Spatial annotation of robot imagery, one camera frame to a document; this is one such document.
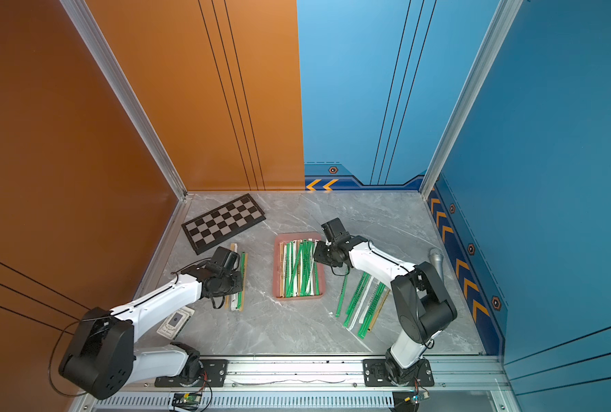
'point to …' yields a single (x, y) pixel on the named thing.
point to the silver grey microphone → (436, 258)
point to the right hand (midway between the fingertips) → (316, 255)
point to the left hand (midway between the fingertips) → (240, 280)
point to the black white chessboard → (223, 222)
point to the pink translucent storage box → (296, 274)
